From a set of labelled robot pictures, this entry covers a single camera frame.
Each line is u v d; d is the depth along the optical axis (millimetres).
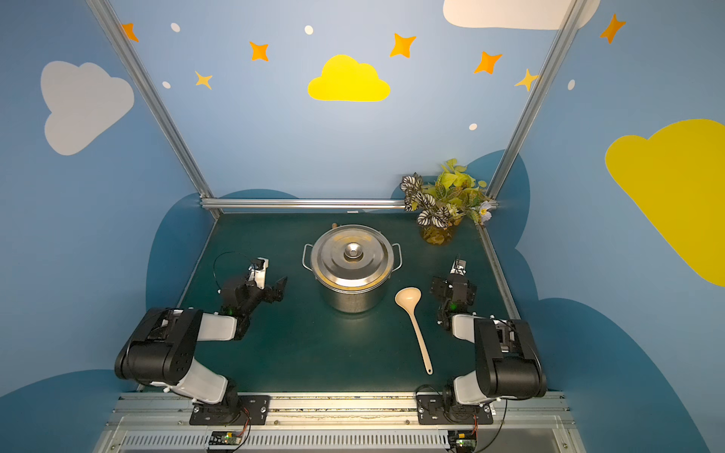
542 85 821
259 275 823
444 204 986
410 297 936
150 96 840
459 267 805
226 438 717
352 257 858
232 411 675
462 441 720
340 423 735
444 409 741
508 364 446
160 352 451
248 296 783
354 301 926
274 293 868
